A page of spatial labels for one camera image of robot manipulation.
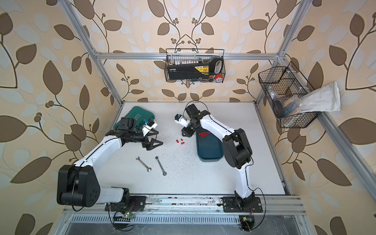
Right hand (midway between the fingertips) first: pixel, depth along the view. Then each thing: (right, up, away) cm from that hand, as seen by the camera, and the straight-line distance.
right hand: (186, 131), depth 93 cm
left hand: (-15, -2, -11) cm, 19 cm away
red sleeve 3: (-4, -7, +6) cm, 9 cm away
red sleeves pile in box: (+12, -3, +7) cm, 14 cm away
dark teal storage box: (+15, -11, +1) cm, 19 cm away
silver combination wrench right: (-13, -24, -9) cm, 28 cm away
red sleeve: (-6, -7, +5) cm, 11 cm away
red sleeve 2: (-3, -9, +4) cm, 10 cm away
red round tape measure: (+20, +33, -7) cm, 39 cm away
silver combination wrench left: (-23, -22, -7) cm, 32 cm away
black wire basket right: (+58, +27, -7) cm, 64 cm away
